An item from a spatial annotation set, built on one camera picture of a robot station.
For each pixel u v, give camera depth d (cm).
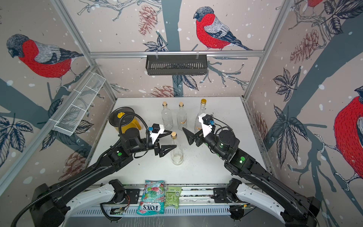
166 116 89
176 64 107
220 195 73
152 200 70
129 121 92
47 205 38
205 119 50
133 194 76
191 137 53
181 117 86
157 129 56
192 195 75
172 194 73
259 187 46
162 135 59
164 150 60
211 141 53
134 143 52
